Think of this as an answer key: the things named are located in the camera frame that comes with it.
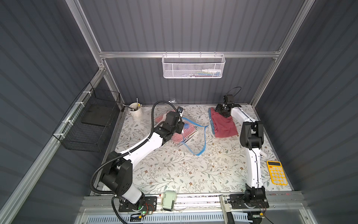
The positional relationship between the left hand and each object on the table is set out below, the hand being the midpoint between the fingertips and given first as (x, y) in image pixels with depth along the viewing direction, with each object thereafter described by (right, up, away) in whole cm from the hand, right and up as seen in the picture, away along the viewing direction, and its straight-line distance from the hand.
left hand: (180, 122), depth 84 cm
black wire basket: (-49, -2, -11) cm, 51 cm away
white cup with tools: (-33, +9, +18) cm, 39 cm away
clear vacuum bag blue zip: (+9, -10, +17) cm, 22 cm away
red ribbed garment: (+32, -4, +19) cm, 38 cm away
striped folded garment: (+6, -7, +18) cm, 20 cm away
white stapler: (+53, -21, +5) cm, 58 cm away
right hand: (+32, +9, +26) cm, 42 cm away
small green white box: (-6, -39, -13) cm, 42 cm away
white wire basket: (+10, +45, +28) cm, 54 cm away
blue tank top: (+24, +5, +28) cm, 37 cm away
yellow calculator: (+58, -30, -2) cm, 66 cm away
